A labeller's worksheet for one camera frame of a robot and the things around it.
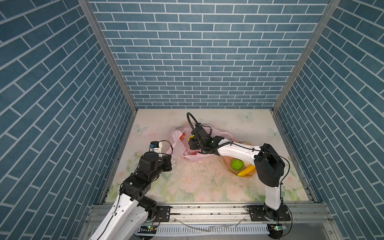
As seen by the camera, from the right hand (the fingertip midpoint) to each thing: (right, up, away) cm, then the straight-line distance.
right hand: (189, 140), depth 90 cm
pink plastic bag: (-5, -1, -13) cm, 14 cm away
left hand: (-8, -6, -14) cm, 17 cm away
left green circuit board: (-20, -41, -17) cm, 49 cm away
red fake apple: (-4, +3, -7) cm, 8 cm away
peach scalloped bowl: (+22, -13, 0) cm, 25 cm away
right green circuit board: (+44, -40, -18) cm, 62 cm away
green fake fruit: (+27, -13, -5) cm, 31 cm away
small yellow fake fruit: (+2, +4, -20) cm, 21 cm away
